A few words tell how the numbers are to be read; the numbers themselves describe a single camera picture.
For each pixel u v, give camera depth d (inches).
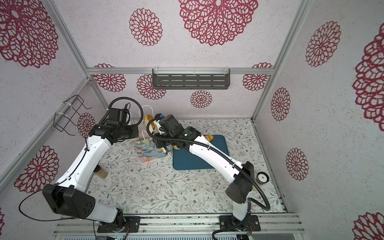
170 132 21.2
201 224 29.7
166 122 20.9
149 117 31.3
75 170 17.1
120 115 23.5
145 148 32.2
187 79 36.7
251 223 28.4
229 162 17.9
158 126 25.5
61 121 28.7
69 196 15.6
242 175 17.0
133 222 29.4
